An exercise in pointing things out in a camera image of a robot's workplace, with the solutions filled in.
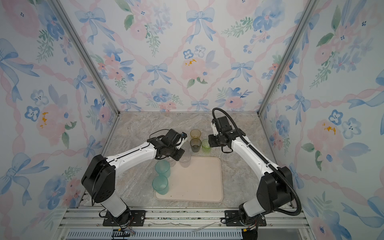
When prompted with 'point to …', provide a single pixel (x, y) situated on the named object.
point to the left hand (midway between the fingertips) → (181, 151)
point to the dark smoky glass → (195, 144)
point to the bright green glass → (206, 146)
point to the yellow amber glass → (195, 133)
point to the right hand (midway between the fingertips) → (212, 139)
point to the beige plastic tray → (201, 182)
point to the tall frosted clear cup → (185, 162)
